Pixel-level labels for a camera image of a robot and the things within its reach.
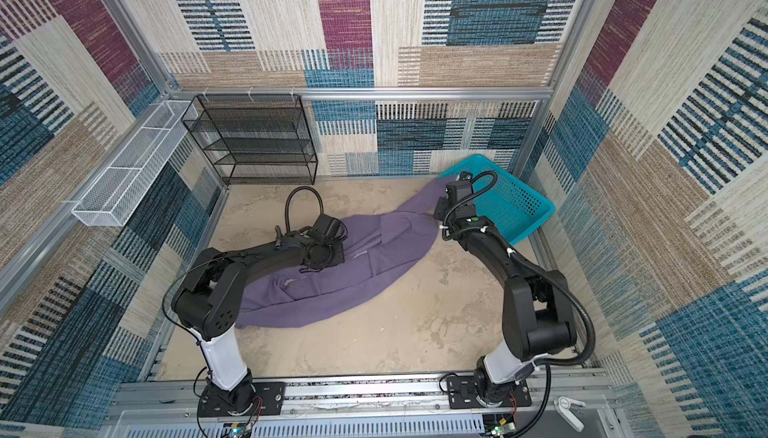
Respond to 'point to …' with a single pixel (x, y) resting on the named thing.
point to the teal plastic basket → (512, 204)
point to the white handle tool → (564, 404)
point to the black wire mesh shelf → (255, 139)
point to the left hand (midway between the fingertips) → (341, 253)
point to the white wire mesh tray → (111, 199)
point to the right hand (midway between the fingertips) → (448, 206)
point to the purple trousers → (374, 246)
